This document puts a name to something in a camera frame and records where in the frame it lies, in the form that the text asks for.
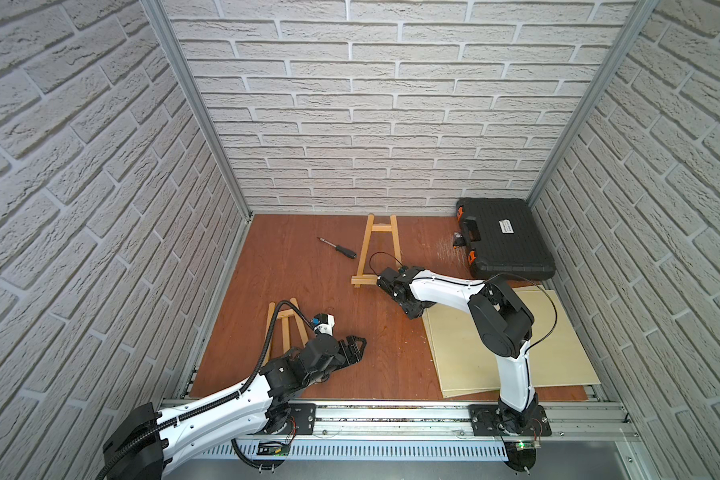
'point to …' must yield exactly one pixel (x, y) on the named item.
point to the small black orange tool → (458, 240)
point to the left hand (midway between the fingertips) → (362, 343)
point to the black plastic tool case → (504, 240)
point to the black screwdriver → (339, 248)
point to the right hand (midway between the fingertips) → (433, 298)
